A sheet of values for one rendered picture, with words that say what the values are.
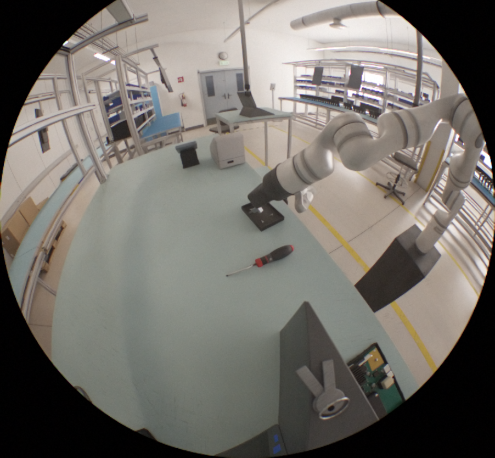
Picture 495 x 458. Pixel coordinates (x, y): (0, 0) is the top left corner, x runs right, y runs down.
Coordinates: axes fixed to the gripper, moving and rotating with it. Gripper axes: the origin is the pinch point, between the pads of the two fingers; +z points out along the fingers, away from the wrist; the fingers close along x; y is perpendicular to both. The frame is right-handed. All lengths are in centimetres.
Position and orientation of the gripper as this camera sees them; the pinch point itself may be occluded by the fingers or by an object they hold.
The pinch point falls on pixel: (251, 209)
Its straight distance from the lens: 51.6
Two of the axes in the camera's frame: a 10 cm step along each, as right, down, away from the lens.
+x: -5.8, 5.7, -5.8
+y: -6.2, -7.7, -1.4
